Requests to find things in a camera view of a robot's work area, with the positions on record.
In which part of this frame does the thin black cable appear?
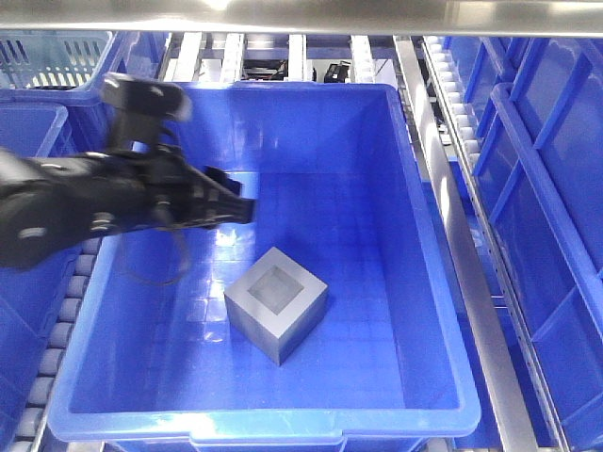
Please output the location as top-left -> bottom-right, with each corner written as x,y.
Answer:
120,225 -> 192,287

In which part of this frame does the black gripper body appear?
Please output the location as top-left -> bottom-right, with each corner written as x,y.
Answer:
134,144 -> 216,231

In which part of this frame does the pale slotted plastic basket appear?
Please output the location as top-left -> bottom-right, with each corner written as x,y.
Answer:
0,30 -> 117,90

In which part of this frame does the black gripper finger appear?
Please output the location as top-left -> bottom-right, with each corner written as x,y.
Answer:
211,189 -> 258,227
203,165 -> 244,196

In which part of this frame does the steel roller flow rack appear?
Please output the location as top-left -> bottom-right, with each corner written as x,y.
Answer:
0,0 -> 603,452

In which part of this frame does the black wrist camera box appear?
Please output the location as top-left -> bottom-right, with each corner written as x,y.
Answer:
99,73 -> 194,150

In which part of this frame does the grey block with square hole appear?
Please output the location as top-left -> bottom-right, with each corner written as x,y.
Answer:
223,246 -> 330,367

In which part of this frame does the large blue plastic bin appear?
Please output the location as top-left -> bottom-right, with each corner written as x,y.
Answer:
46,80 -> 482,452

